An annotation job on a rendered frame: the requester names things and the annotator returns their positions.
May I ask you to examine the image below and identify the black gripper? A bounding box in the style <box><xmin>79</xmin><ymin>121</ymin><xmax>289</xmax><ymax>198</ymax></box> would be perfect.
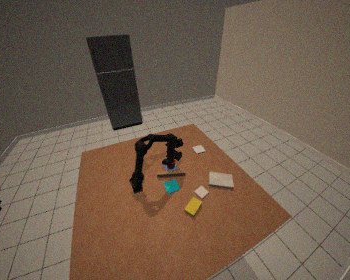
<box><xmin>162</xmin><ymin>150</ymin><xmax>178</xmax><ymax>168</ymax></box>

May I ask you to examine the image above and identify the beige flat square block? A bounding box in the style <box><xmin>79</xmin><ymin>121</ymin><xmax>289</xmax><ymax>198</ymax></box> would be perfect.
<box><xmin>208</xmin><ymin>172</ymin><xmax>234</xmax><ymax>189</ymax></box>

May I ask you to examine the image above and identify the brown wooden bar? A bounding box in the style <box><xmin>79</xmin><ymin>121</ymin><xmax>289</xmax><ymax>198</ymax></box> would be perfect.
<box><xmin>157</xmin><ymin>171</ymin><xmax>185</xmax><ymax>178</ymax></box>

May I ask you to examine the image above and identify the dark red cup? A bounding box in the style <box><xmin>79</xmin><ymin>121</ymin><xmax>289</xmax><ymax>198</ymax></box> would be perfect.
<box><xmin>167</xmin><ymin>159</ymin><xmax>175</xmax><ymax>169</ymax></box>

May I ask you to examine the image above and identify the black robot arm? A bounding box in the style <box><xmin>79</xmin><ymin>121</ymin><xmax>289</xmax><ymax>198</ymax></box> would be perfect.
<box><xmin>129</xmin><ymin>133</ymin><xmax>183</xmax><ymax>194</ymax></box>

